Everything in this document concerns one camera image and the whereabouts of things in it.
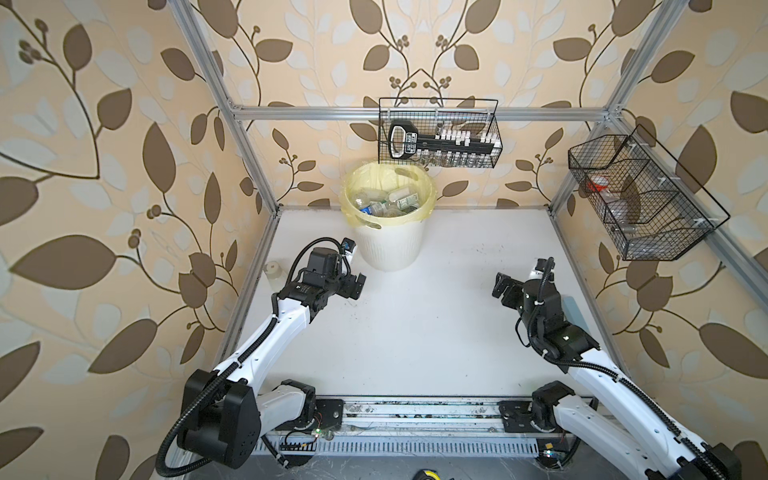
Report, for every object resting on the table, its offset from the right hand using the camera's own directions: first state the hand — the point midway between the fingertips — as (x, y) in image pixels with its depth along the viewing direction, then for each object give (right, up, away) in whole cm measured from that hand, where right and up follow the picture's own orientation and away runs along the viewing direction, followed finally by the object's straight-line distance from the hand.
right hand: (514, 283), depth 80 cm
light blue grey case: (+20, -10, +7) cm, 23 cm away
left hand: (-45, +4, +4) cm, 46 cm away
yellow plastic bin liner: (-35, +33, +18) cm, 51 cm away
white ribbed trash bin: (-34, +9, +13) cm, 37 cm away
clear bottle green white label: (-41, +26, +16) cm, 52 cm away
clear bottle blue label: (-36, +21, +14) cm, 44 cm away
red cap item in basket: (+23, +27, +1) cm, 36 cm away
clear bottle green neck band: (-27, +24, +15) cm, 39 cm away
